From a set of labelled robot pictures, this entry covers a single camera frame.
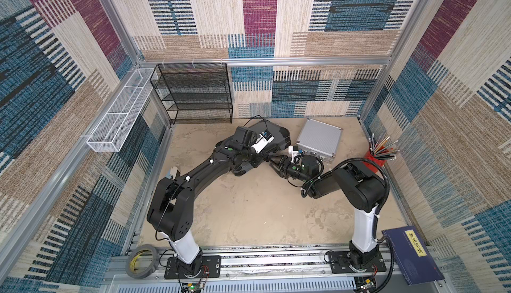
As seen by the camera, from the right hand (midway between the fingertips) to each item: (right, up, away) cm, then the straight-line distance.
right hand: (270, 162), depth 91 cm
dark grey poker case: (+6, +10, +3) cm, 12 cm away
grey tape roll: (-50, -36, -14) cm, 63 cm away
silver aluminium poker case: (+29, +11, +19) cm, 36 cm away
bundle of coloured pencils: (+52, +5, +3) cm, 52 cm away
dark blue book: (+52, -32, -17) cm, 63 cm away
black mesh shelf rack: (-40, +36, +17) cm, 56 cm away
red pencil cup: (+45, +3, 0) cm, 45 cm away
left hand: (-2, +5, -4) cm, 7 cm away
